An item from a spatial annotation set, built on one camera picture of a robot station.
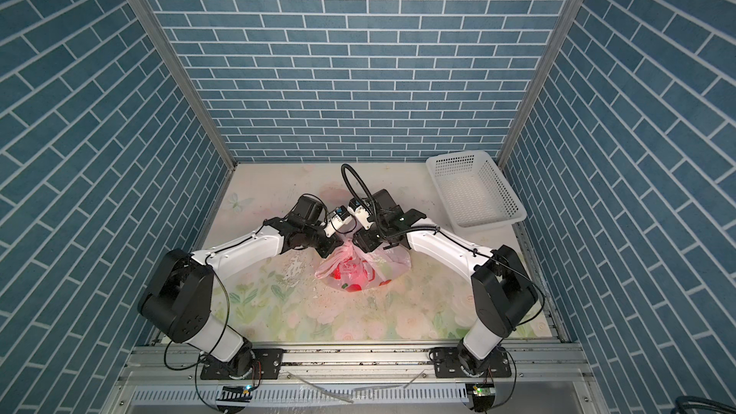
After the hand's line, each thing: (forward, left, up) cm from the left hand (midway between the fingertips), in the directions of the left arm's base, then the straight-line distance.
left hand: (347, 243), depth 88 cm
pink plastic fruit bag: (-8, -1, -2) cm, 8 cm away
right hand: (0, -5, +4) cm, 7 cm away
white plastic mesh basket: (+28, -48, -7) cm, 56 cm away
